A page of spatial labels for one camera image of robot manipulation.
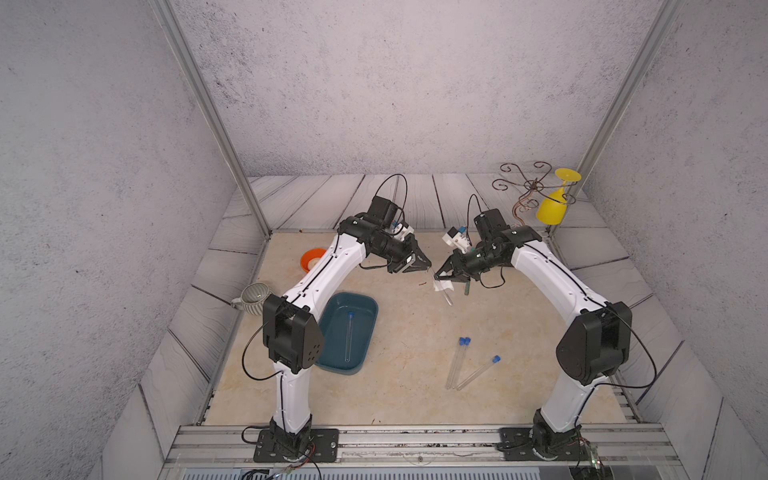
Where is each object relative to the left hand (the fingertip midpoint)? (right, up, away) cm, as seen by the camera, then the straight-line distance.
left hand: (435, 264), depth 77 cm
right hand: (+1, -3, +2) cm, 4 cm away
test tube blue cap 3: (+10, -24, +13) cm, 29 cm away
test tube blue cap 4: (+19, -28, +10) cm, 35 cm away
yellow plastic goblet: (+41, +17, +21) cm, 49 cm away
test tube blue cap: (-24, -22, +15) cm, 36 cm away
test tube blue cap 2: (+2, -7, +1) cm, 7 cm away
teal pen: (+14, -10, +25) cm, 31 cm away
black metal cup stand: (+30, +19, +15) cm, 39 cm away
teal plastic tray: (-25, -19, +19) cm, 36 cm away
